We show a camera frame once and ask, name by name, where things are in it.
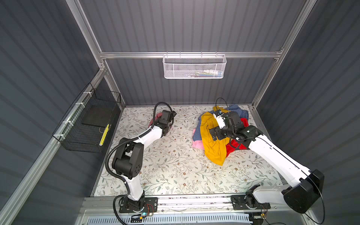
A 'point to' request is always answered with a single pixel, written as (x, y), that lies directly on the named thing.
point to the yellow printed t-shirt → (215, 151)
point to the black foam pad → (98, 115)
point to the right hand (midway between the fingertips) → (219, 128)
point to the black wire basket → (86, 126)
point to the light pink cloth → (198, 144)
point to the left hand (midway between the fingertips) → (159, 121)
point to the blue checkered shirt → (197, 133)
